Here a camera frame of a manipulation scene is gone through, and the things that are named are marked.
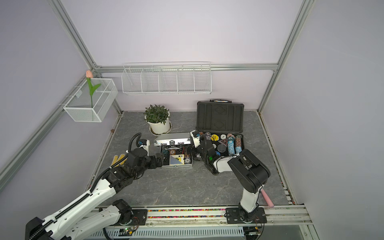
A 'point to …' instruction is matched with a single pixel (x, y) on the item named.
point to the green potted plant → (156, 113)
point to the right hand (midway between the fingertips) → (189, 138)
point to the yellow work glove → (115, 160)
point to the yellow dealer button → (215, 137)
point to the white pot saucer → (156, 134)
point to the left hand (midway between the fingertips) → (156, 156)
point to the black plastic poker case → (221, 121)
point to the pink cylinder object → (268, 201)
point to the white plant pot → (160, 128)
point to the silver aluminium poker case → (176, 149)
